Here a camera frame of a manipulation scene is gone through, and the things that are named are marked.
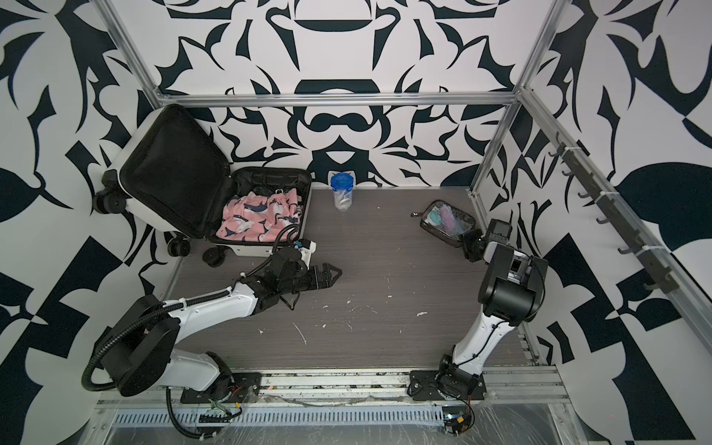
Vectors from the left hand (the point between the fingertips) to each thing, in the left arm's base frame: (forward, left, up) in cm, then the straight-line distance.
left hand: (335, 269), depth 84 cm
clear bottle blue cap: (+34, -2, +1) cm, 34 cm away
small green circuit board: (-37, -31, -12) cm, 49 cm away
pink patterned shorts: (+26, +29, -6) cm, 39 cm away
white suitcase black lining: (+18, +45, +22) cm, 53 cm away
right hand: (+16, -45, -5) cm, 48 cm away
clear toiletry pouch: (+24, -41, -10) cm, 49 cm away
